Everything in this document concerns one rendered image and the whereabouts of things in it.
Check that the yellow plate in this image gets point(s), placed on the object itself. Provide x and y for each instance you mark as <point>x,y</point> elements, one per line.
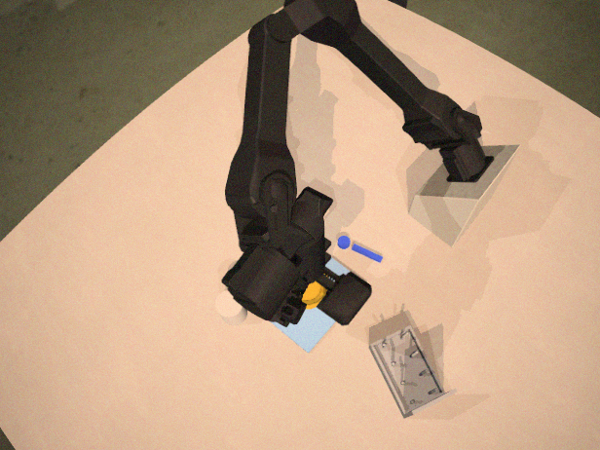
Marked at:
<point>313,294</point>

